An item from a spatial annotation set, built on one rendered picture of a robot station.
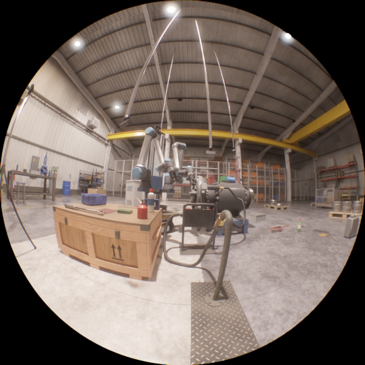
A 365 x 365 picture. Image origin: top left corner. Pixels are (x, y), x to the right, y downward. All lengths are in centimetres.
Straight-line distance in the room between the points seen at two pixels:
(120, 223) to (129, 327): 65
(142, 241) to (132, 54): 891
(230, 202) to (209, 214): 78
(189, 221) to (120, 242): 77
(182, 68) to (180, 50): 135
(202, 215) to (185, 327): 108
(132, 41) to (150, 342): 919
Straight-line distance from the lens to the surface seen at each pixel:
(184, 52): 838
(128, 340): 74
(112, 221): 88
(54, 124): 939
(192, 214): 135
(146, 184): 175
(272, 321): 88
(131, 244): 89
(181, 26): 802
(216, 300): 89
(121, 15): 860
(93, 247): 107
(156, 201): 136
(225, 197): 204
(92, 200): 147
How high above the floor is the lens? 68
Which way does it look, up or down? 5 degrees up
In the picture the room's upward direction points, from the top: 2 degrees clockwise
